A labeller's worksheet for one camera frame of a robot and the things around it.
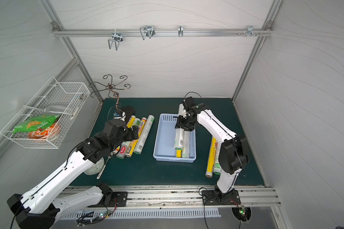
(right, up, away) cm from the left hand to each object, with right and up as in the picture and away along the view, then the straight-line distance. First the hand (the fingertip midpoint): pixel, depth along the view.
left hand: (131, 128), depth 73 cm
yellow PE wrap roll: (-5, -14, +16) cm, 22 cm away
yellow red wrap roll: (+45, -20, +12) cm, 51 cm away
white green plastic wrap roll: (+30, -13, +17) cm, 37 cm away
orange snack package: (-36, -1, -10) cm, 37 cm away
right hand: (+25, 0, +13) cm, 28 cm away
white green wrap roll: (+26, -4, +7) cm, 27 cm away
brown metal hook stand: (-16, +23, +12) cm, 31 cm away
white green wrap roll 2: (+47, -24, +8) cm, 53 cm away
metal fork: (-20, -27, +9) cm, 35 cm away
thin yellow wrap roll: (+25, -17, +14) cm, 33 cm away
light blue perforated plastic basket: (+16, -16, +22) cm, 31 cm away
